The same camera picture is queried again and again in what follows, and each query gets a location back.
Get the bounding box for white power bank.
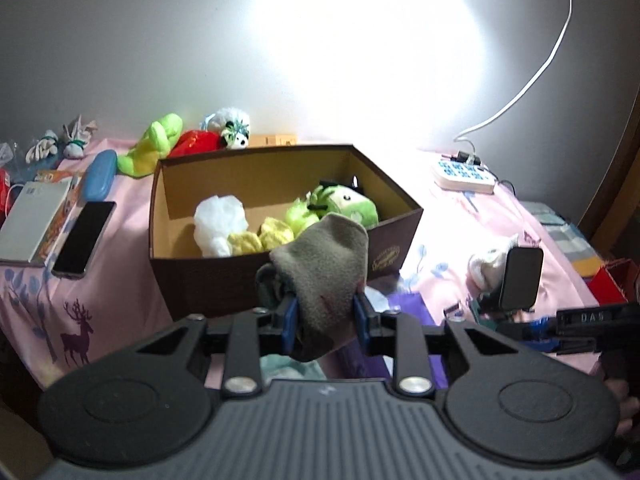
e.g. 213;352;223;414
0;181;72;264

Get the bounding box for white power strip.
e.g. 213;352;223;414
432;157;496;195

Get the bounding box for blue glasses case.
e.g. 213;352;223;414
84;150;117;203

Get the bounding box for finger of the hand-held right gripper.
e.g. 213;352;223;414
497;319;558;342

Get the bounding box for black smartphone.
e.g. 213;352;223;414
51;201;117;279

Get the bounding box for purple tissue packet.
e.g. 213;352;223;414
325;287;451;381

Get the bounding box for red plush toy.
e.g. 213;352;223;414
167;130;226;160

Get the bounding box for brown cardboard box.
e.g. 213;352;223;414
149;143;425;321

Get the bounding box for red box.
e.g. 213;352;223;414
587;258;636;306

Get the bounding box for black cable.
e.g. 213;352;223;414
487;167;521;201

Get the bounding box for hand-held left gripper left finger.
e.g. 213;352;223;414
125;297;301;396

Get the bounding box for white fluffy sock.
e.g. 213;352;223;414
468;234;521;291

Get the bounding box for white glove bundle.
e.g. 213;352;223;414
25;130;60;163
60;115;97;160

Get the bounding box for person's right hand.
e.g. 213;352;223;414
602;377;640;438

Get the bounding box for pale blue cloth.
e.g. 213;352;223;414
260;355;326;381

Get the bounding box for green frog plush toy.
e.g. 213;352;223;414
285;180;379;238

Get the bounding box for orange printed book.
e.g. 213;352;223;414
35;170;86;266

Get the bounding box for grey sock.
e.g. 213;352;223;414
255;212;370;361

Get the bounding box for yellow socks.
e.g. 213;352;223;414
227;216;295;256

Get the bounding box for striped blanket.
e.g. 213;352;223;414
530;200;606;278

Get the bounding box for yellow flat box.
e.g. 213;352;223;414
248;134;296;147

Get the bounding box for lime green plush toy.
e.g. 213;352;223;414
116;112;184;179

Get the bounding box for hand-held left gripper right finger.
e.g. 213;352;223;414
352;292;531;395

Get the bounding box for pink printed bed sheet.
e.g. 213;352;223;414
0;137;640;396

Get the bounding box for white panda plush toy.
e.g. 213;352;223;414
202;106;251;150

